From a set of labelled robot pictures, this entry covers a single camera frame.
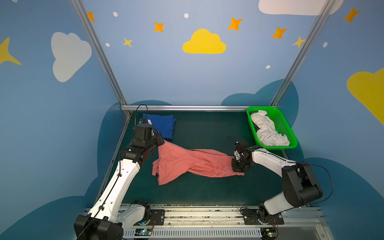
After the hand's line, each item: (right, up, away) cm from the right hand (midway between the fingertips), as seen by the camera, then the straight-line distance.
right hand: (236, 168), depth 90 cm
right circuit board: (+11, -26, -19) cm, 34 cm away
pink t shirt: (-38, +5, -7) cm, 39 cm away
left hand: (-42, +21, -13) cm, 49 cm away
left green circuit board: (-51, -26, -19) cm, 60 cm away
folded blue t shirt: (-48, +28, +18) cm, 58 cm away
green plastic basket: (+39, +26, +17) cm, 50 cm away
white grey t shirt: (+26, +20, +14) cm, 36 cm away
